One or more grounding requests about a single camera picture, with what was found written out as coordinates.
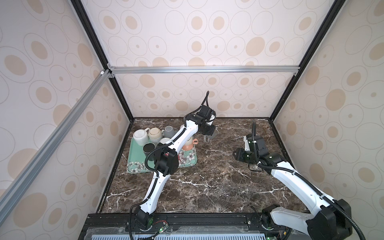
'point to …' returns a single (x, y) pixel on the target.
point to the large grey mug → (207, 137)
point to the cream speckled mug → (155, 134)
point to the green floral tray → (136, 161)
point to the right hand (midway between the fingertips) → (236, 153)
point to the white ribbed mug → (140, 136)
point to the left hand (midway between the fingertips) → (217, 128)
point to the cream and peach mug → (188, 145)
